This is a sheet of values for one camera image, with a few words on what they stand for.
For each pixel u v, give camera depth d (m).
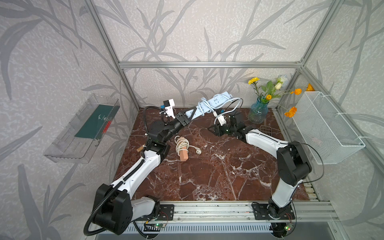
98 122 0.68
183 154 0.89
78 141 0.67
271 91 0.94
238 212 0.75
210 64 0.96
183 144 0.92
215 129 0.80
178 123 0.63
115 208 0.39
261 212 0.73
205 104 0.64
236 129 0.71
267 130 1.05
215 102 0.68
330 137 0.61
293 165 0.48
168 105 0.64
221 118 0.80
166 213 0.73
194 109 0.65
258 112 1.04
